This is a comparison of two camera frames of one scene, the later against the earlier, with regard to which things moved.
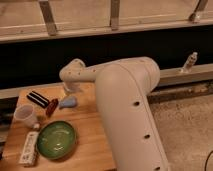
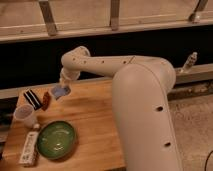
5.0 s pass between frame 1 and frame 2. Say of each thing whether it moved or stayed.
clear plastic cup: stayed
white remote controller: stayed
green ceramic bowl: stayed
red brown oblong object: moved
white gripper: moved
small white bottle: stayed
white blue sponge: moved
